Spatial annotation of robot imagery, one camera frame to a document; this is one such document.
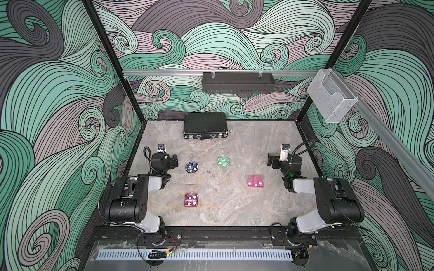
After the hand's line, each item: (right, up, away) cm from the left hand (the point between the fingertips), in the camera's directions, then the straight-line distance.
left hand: (166, 154), depth 94 cm
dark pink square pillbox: (+16, -22, -11) cm, 29 cm away
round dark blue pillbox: (+14, -8, +1) cm, 16 cm away
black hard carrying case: (+22, +17, +17) cm, 32 cm away
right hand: (+63, +1, -1) cm, 63 cm away
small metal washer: (+40, +14, +20) cm, 47 cm away
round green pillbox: (+33, -5, +4) cm, 34 cm away
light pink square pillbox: (+50, -14, -3) cm, 53 cm away
